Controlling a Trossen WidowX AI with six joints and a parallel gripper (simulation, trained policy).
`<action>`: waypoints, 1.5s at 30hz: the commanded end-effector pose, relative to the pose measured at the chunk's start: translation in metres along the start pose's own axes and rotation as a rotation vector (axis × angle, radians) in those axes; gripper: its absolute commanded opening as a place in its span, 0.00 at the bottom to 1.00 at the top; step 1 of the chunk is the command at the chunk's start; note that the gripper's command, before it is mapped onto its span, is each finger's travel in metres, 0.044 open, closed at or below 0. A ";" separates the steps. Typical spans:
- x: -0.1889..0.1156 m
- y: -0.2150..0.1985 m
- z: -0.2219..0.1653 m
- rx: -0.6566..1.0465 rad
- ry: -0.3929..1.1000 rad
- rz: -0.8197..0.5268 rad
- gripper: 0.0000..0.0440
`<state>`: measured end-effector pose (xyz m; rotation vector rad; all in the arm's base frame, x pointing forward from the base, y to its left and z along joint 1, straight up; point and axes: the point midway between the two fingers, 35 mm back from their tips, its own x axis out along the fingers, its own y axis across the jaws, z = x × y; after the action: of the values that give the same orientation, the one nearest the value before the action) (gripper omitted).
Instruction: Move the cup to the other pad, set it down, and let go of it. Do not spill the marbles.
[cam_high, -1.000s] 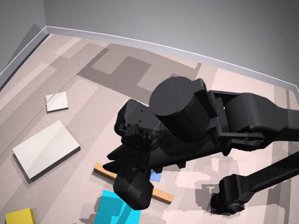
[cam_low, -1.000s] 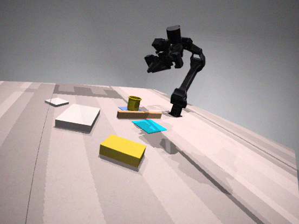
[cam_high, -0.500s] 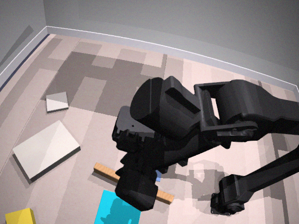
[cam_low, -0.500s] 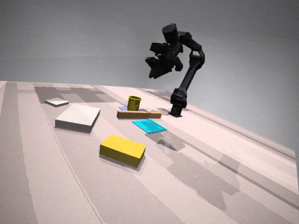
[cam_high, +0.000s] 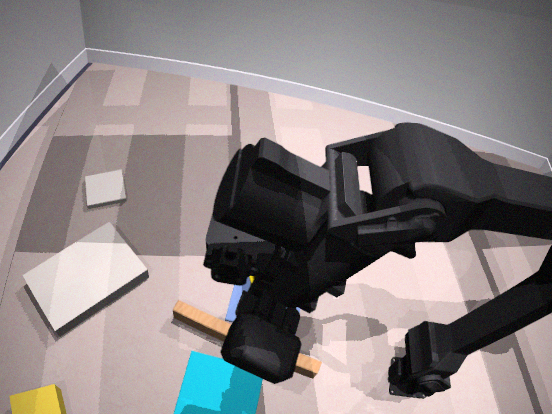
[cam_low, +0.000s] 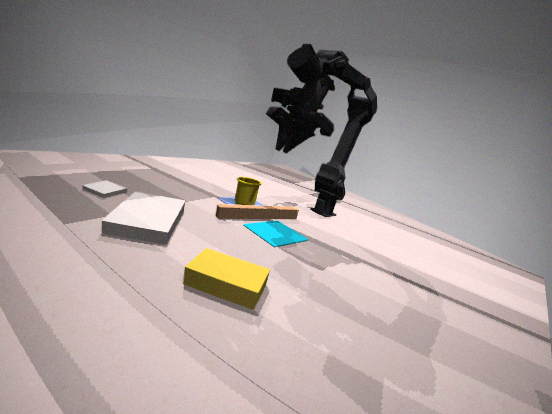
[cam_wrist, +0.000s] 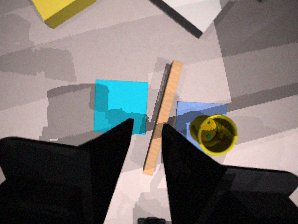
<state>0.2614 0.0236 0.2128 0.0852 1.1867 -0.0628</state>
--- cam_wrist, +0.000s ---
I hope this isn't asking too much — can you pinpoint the white flat rectangular slab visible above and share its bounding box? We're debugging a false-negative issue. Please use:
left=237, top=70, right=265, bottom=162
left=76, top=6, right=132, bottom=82
left=150, top=0, right=229, bottom=38

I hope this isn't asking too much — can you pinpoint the wooden plank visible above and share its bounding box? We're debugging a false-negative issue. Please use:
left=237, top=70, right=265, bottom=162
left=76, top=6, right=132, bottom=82
left=143, top=61, right=183, bottom=176

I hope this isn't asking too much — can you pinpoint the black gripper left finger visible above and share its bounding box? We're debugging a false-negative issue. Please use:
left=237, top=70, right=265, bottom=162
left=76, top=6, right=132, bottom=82
left=0, top=118, right=134, bottom=224

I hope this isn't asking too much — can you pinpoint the yellow rectangular block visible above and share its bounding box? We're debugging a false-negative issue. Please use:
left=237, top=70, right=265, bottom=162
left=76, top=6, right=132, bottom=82
left=32, top=0, right=96, bottom=29

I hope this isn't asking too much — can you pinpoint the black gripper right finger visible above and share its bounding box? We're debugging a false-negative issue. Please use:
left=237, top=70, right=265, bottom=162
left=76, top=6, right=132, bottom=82
left=161, top=123, right=298, bottom=224

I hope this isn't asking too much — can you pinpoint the dark yellow cup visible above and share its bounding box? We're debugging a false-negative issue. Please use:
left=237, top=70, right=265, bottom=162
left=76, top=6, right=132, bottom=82
left=190, top=114, right=237, bottom=156

